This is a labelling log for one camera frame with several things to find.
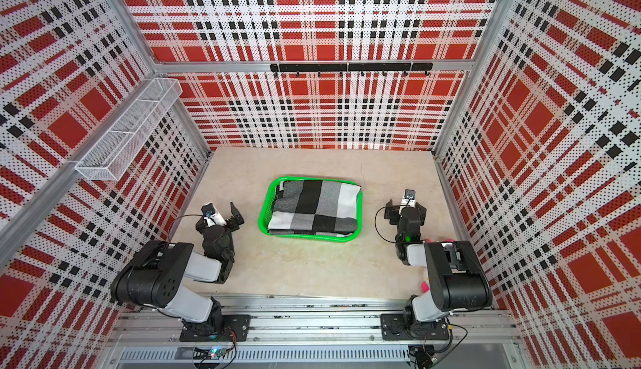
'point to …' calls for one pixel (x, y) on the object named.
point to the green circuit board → (215, 353)
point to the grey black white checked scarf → (315, 208)
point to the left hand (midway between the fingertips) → (225, 207)
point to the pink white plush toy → (426, 280)
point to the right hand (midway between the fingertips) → (407, 200)
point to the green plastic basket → (267, 207)
